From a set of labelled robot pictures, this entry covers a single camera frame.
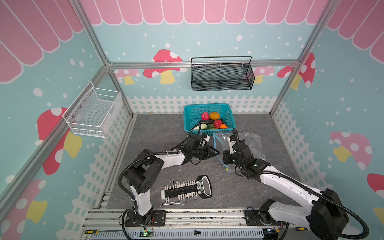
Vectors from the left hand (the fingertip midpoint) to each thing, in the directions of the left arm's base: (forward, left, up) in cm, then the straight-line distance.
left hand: (218, 156), depth 86 cm
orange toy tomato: (+24, -6, -2) cm, 25 cm away
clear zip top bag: (+12, -25, -3) cm, 28 cm away
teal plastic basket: (+40, +17, -7) cm, 44 cm away
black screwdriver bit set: (-18, +20, -9) cm, 28 cm away
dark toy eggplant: (+32, +5, -6) cm, 32 cm away
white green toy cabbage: (+28, +8, -7) cm, 30 cm away
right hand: (+1, -2, +4) cm, 5 cm away
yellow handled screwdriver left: (-37, +59, -9) cm, 70 cm away
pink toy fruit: (+36, +7, -5) cm, 37 cm away
